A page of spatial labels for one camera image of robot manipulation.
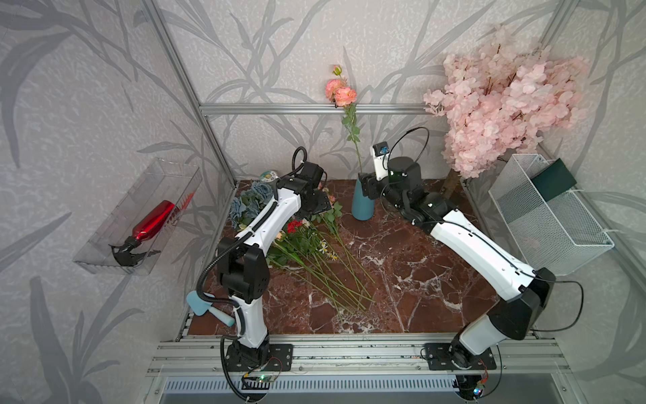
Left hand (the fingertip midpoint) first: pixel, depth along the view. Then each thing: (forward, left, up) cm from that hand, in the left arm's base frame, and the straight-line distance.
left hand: (319, 208), depth 89 cm
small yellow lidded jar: (+25, +25, -9) cm, 36 cm away
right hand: (-1, -16, +20) cm, 26 cm away
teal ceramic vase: (+8, -17, -10) cm, 21 cm away
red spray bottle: (-21, +42, +17) cm, 49 cm away
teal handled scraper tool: (-28, +40, -18) cm, 52 cm away
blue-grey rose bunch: (+7, +31, -8) cm, 32 cm away
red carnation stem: (-2, +10, -9) cm, 14 cm away
